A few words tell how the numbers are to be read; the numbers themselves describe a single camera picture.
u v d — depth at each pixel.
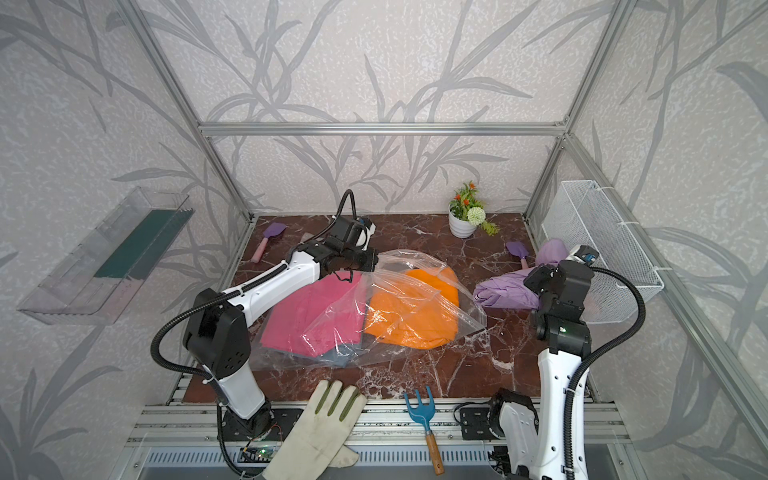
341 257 0.71
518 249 1.09
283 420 0.74
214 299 0.48
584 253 0.58
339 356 0.79
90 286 0.64
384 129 0.97
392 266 0.96
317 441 0.71
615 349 0.46
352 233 0.69
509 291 0.70
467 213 1.02
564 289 0.49
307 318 0.85
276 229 1.16
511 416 0.60
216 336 0.46
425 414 0.75
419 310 0.81
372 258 0.77
